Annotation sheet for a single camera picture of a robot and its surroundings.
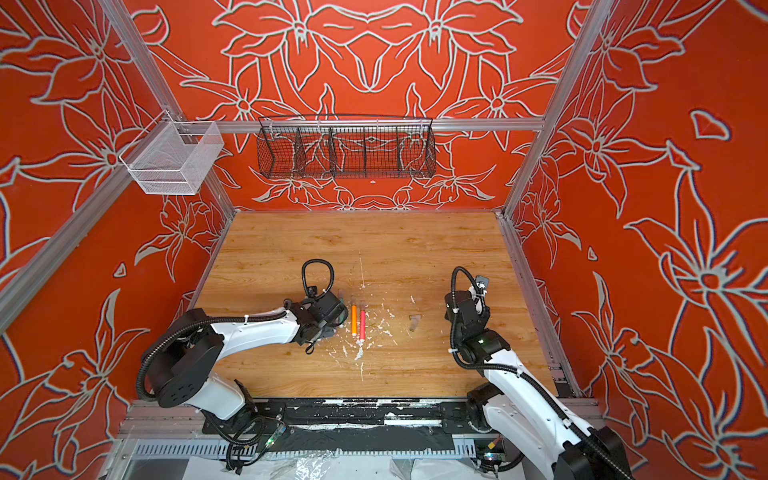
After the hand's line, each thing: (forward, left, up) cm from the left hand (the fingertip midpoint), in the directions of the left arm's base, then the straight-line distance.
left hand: (326, 325), depth 90 cm
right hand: (+6, -40, +11) cm, 42 cm away
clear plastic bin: (+38, +51, +32) cm, 72 cm away
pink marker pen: (0, -11, +1) cm, 11 cm away
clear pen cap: (+3, -28, +1) cm, 28 cm away
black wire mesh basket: (+51, -2, +30) cm, 59 cm away
